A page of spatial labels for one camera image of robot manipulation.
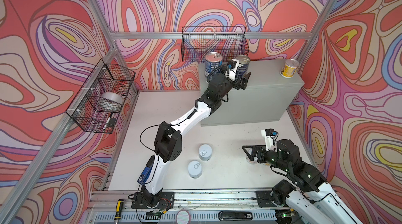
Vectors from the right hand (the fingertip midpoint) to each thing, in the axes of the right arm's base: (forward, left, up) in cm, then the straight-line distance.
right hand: (250, 151), depth 73 cm
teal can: (+4, +21, -11) cm, 24 cm away
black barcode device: (-24, +9, -11) cm, 28 cm away
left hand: (+31, +1, +25) cm, 40 cm away
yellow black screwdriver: (-18, +61, -12) cm, 65 cm away
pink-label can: (-7, +1, +6) cm, 9 cm away
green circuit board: (-22, +47, -17) cm, 55 cm away
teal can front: (-4, +27, -10) cm, 29 cm away
